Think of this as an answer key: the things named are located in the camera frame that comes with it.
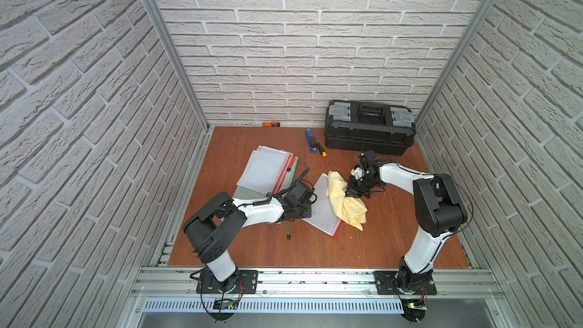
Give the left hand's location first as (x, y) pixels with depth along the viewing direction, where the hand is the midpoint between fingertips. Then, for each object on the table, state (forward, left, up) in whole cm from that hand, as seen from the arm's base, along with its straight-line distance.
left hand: (312, 208), depth 90 cm
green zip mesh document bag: (+7, +28, -1) cm, 29 cm away
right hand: (+6, -16, +1) cm, 17 cm away
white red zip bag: (+22, +10, 0) cm, 24 cm away
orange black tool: (+49, +20, -1) cm, 53 cm away
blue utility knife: (+35, -1, +3) cm, 35 cm away
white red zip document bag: (+20, +21, -2) cm, 29 cm away
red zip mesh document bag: (-4, -5, -1) cm, 6 cm away
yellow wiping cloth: (-2, -15, +2) cm, 15 cm away
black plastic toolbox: (+31, -32, +16) cm, 47 cm away
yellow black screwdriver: (+28, -7, +1) cm, 28 cm away
